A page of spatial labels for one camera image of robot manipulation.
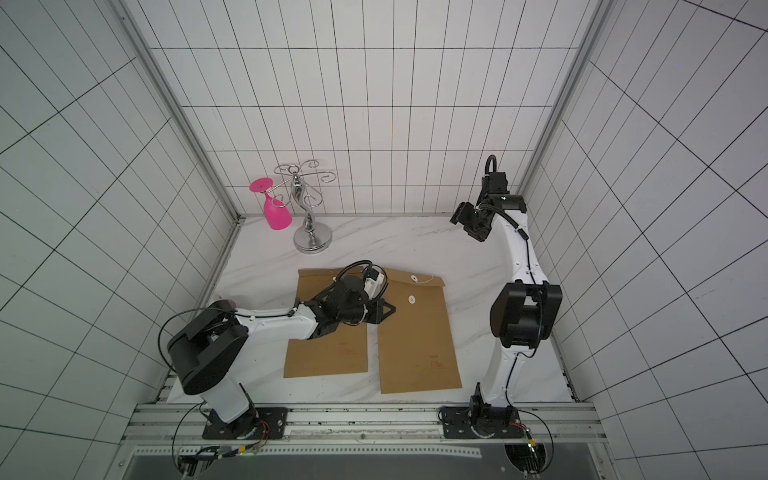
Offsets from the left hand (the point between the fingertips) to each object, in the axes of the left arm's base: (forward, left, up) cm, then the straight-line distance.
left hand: (390, 314), depth 84 cm
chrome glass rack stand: (+34, +30, -6) cm, 46 cm away
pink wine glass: (+32, +39, +8) cm, 51 cm away
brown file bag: (-8, +14, -7) cm, 18 cm away
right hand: (+25, -22, +15) cm, 36 cm away
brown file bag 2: (-8, -8, -7) cm, 13 cm away
